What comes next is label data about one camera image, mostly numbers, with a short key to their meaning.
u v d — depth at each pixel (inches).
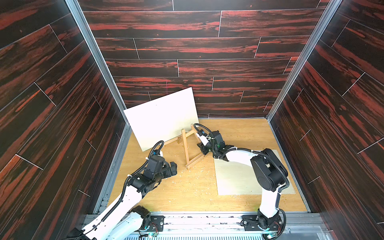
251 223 28.8
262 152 21.8
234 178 36.6
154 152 27.7
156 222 29.1
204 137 32.4
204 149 33.7
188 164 34.8
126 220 22.6
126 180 21.6
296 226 29.0
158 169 24.3
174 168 30.2
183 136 32.6
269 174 19.9
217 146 29.6
